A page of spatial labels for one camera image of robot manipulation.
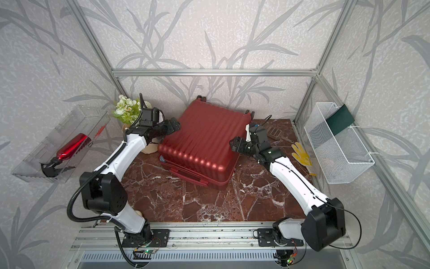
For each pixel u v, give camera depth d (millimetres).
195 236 752
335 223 407
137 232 619
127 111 819
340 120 682
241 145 693
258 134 584
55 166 601
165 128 768
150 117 659
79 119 766
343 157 593
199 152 1050
